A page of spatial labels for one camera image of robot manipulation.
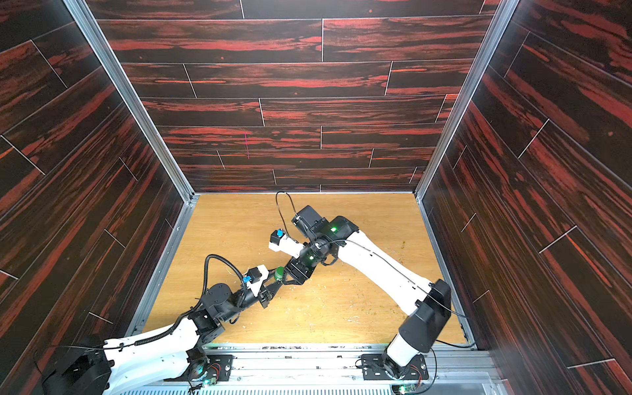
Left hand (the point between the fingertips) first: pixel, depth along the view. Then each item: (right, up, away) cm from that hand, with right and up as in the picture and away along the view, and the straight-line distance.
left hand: (282, 275), depth 74 cm
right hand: (+4, +2, -1) cm, 4 cm away
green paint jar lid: (+2, +4, -12) cm, 13 cm away
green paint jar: (-1, +1, -3) cm, 4 cm away
